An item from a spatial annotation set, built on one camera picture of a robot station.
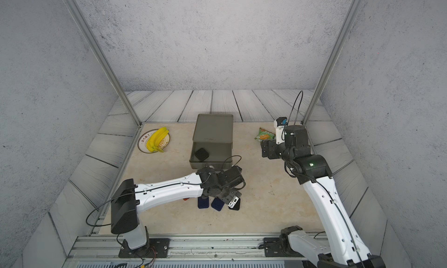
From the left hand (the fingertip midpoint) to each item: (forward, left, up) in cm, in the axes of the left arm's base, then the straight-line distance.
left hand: (233, 197), depth 76 cm
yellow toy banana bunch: (+38, +45, -6) cm, 60 cm away
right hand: (+13, -16, +21) cm, 29 cm away
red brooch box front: (-10, +15, +24) cm, 29 cm away
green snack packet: (+41, -21, -5) cm, 46 cm away
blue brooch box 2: (0, +7, -9) cm, 12 cm away
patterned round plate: (+43, +55, -10) cm, 70 cm away
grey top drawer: (+20, +5, +3) cm, 21 cm away
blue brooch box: (+2, +14, -10) cm, 18 cm away
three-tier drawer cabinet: (+25, +9, +8) cm, 28 cm away
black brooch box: (+20, +15, +4) cm, 25 cm away
